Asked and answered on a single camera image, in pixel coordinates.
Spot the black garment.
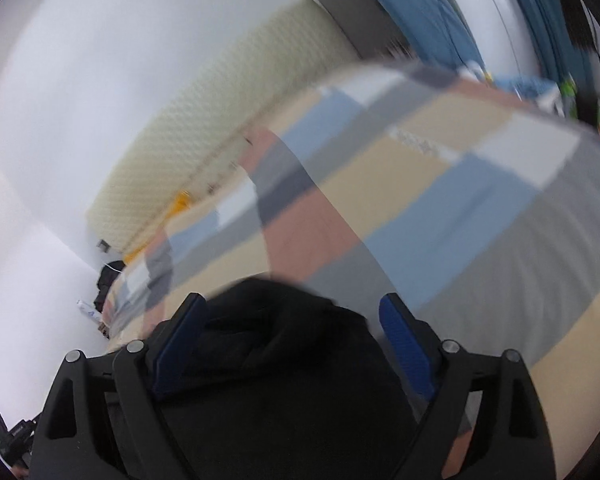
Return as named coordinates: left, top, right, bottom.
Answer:
left=160, top=278, right=416, bottom=479

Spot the white bottle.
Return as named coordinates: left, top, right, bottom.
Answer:
left=76, top=300, right=102, bottom=324

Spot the black bag on nightstand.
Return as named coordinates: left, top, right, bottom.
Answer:
left=93, top=260, right=125, bottom=313

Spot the plaid patchwork bed cover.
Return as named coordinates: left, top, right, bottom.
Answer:
left=104, top=63, right=600, bottom=478

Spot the yellow pillow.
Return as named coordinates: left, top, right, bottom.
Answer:
left=122, top=191, right=195, bottom=264

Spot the blue cloth beside bed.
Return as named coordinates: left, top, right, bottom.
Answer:
left=493, top=75, right=559, bottom=102

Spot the blue curtain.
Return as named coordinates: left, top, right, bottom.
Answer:
left=517, top=0, right=595, bottom=92

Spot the blue towel over chair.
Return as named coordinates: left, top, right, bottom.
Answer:
left=377, top=0, right=486, bottom=70

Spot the cream quilted headboard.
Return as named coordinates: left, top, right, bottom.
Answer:
left=86, top=0, right=358, bottom=254

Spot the grey white wardrobe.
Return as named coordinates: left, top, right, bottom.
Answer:
left=317, top=0, right=540, bottom=76

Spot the wall socket left of bed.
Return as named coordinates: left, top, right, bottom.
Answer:
left=97, top=240, right=110, bottom=252

